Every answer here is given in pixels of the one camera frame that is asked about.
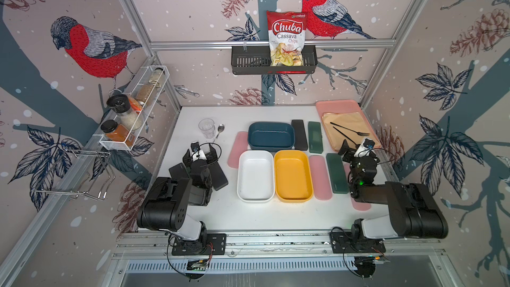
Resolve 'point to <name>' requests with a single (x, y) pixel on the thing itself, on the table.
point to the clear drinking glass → (208, 127)
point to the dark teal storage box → (271, 135)
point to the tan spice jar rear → (143, 92)
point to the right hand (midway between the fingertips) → (354, 140)
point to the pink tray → (344, 106)
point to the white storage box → (255, 176)
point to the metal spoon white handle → (220, 129)
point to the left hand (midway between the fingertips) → (202, 142)
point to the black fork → (360, 133)
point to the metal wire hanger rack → (80, 173)
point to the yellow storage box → (293, 177)
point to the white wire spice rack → (156, 75)
